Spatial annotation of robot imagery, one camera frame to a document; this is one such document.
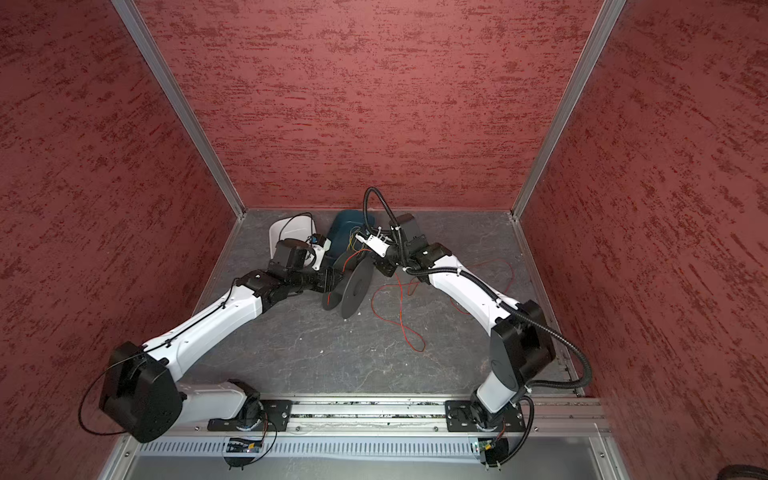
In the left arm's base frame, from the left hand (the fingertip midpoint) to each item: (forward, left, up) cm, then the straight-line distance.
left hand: (335, 279), depth 83 cm
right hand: (+5, -11, +4) cm, 12 cm away
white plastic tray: (+32, +22, -14) cm, 41 cm away
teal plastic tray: (+31, +4, -14) cm, 34 cm away
